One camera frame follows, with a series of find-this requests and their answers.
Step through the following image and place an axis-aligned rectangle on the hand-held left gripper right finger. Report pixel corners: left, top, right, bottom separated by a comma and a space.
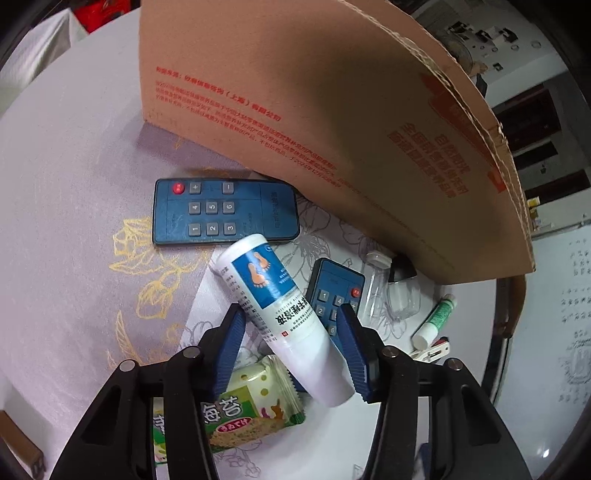
336, 305, 534, 480

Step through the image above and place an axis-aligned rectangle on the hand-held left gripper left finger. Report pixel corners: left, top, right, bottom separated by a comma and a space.
48, 302, 247, 480

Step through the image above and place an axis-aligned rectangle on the white cream tube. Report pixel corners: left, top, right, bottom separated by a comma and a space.
210, 233, 357, 408

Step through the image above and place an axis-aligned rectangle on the brown cardboard box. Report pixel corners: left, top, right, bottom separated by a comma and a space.
139, 0, 536, 284

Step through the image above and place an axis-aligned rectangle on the green white snack packet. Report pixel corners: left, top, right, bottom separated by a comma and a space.
152, 355, 306, 468

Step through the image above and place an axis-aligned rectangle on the white plastic clip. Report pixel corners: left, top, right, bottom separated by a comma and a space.
409, 338, 451, 363

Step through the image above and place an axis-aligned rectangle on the small blue remote control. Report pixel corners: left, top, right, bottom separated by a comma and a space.
305, 257, 366, 356

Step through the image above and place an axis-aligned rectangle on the clear bottle black cap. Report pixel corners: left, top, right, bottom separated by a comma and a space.
385, 255, 422, 319

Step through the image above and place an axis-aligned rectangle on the green white lip balm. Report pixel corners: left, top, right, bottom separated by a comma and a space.
411, 294, 459, 352

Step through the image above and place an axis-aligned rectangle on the large blue remote control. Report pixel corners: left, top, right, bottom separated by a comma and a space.
152, 178, 301, 247

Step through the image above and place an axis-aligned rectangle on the dark wooden door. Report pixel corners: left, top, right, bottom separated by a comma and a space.
499, 85, 591, 204

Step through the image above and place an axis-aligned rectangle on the white cloth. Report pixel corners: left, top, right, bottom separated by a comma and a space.
14, 9, 88, 79

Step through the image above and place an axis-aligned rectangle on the red bag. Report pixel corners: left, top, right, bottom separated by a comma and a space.
76, 0, 139, 33

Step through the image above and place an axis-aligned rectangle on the black white wall shelf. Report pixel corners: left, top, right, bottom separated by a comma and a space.
445, 21, 518, 47

